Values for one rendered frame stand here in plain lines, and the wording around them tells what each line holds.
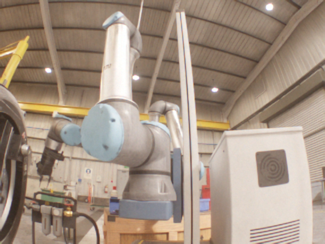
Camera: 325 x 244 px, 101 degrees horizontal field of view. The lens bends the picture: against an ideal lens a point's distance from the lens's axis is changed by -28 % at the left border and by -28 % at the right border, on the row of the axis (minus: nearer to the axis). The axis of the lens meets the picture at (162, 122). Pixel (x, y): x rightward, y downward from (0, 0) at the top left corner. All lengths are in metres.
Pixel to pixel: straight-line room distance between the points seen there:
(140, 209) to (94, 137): 0.26
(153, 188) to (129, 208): 0.10
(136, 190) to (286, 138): 0.56
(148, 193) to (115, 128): 0.23
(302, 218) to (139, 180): 0.60
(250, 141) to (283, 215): 0.30
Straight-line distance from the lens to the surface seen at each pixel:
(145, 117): 11.87
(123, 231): 1.38
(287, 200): 0.71
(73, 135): 0.77
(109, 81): 0.61
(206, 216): 1.60
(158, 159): 0.61
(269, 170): 0.68
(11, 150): 0.82
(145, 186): 0.58
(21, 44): 5.57
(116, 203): 1.55
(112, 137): 0.45
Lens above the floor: 0.62
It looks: 23 degrees up
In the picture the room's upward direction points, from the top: straight up
